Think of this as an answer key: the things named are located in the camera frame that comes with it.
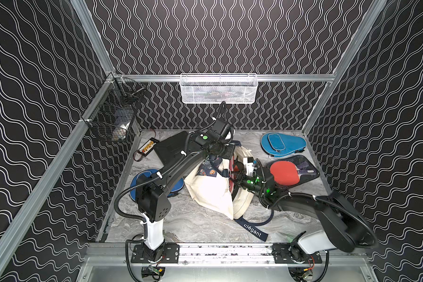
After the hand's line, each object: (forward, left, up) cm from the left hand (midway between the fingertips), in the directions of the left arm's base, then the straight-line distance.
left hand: (230, 148), depth 80 cm
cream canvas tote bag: (-13, +7, -10) cm, 18 cm away
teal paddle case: (+23, -31, -21) cm, 43 cm away
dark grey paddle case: (+4, -35, -21) cm, 41 cm away
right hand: (-8, +1, -9) cm, 12 cm away
